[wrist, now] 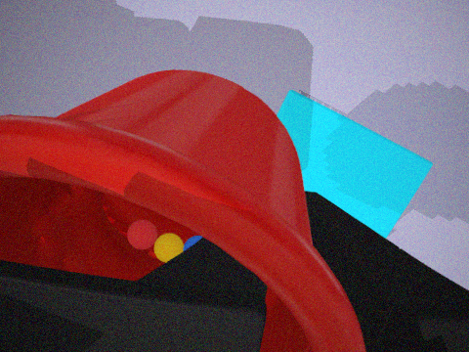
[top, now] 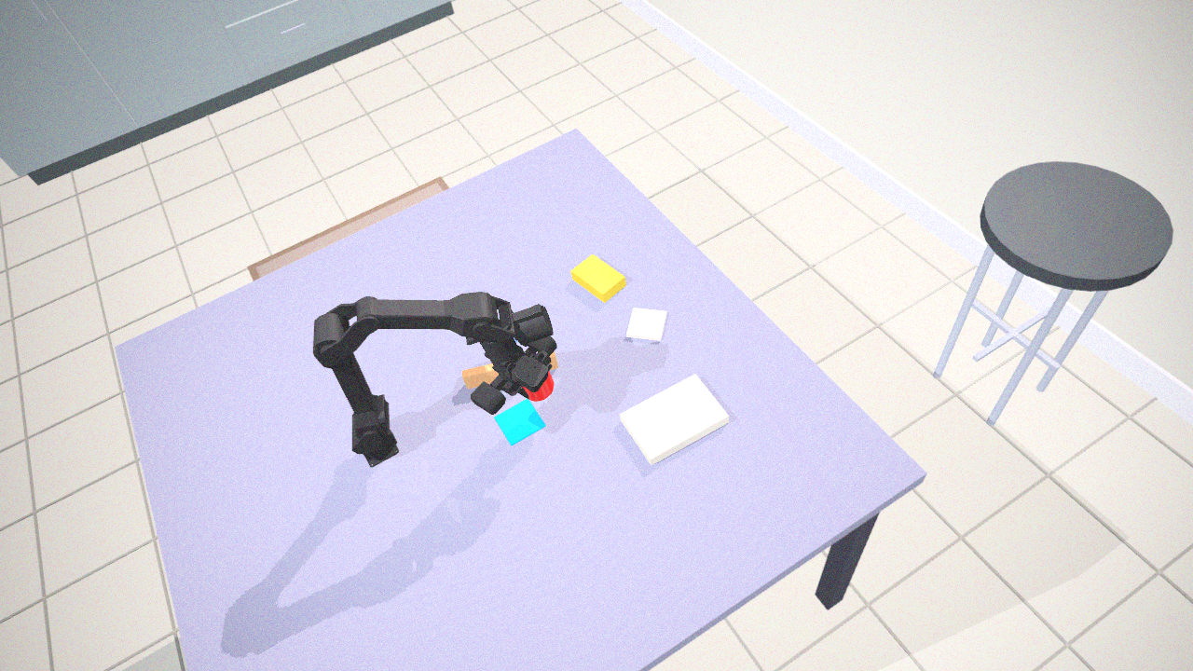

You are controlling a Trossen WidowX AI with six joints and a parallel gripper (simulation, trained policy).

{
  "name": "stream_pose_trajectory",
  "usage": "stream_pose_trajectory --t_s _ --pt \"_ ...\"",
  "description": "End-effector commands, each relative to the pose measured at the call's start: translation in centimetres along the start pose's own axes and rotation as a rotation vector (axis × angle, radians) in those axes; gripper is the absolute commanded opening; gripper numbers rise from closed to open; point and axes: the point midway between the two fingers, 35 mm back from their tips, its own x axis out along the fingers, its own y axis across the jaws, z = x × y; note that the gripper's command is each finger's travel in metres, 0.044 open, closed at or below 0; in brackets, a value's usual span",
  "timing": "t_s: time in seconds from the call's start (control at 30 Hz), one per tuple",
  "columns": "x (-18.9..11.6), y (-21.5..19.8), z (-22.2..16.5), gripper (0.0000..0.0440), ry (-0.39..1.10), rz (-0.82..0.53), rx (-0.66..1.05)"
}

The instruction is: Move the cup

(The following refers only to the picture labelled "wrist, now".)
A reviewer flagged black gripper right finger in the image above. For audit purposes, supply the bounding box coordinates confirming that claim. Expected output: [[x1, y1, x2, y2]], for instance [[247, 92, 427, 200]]
[[305, 191, 469, 352]]

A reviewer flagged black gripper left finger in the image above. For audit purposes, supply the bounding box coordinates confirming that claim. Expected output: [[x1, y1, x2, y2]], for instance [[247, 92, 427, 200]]
[[0, 238, 269, 352]]

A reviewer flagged red cup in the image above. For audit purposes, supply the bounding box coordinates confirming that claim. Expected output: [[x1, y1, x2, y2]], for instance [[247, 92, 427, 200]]
[[0, 69, 366, 352]]

